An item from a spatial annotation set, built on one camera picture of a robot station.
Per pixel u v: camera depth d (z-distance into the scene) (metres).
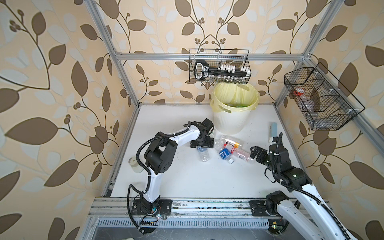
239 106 0.78
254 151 0.70
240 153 0.88
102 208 0.77
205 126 0.77
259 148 0.70
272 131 0.99
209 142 0.86
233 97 1.05
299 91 0.81
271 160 0.60
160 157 0.52
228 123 0.92
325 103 0.73
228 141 0.94
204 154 0.89
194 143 0.85
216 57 0.91
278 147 0.59
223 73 0.84
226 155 0.87
